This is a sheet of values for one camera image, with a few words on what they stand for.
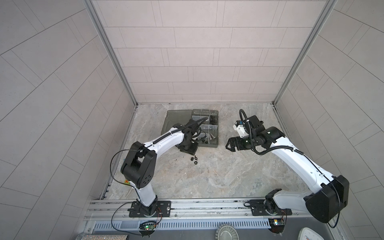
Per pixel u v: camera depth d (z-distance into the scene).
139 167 0.45
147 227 0.64
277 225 0.68
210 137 0.95
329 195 0.37
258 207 0.71
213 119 1.05
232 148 0.68
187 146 0.73
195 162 0.86
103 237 0.61
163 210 0.71
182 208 0.72
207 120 1.00
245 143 0.65
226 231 0.65
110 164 0.46
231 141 0.68
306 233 0.63
